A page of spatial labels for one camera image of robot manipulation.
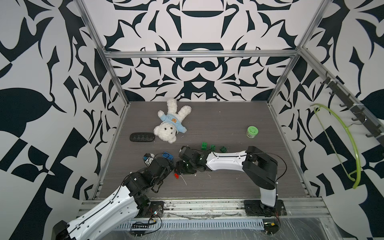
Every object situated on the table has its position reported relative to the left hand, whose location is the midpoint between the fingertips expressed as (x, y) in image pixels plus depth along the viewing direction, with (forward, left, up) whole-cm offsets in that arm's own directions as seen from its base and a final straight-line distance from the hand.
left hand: (171, 162), depth 79 cm
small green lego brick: (+12, -24, -8) cm, 28 cm away
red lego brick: (-4, -2, -8) cm, 10 cm away
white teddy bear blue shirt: (+21, +4, -1) cm, 21 cm away
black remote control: (+20, +20, -6) cm, 29 cm away
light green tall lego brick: (+13, -19, -8) cm, 24 cm away
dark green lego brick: (+11, -31, -9) cm, 34 cm away
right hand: (-1, -2, -7) cm, 8 cm away
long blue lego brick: (+8, +3, -9) cm, 12 cm away
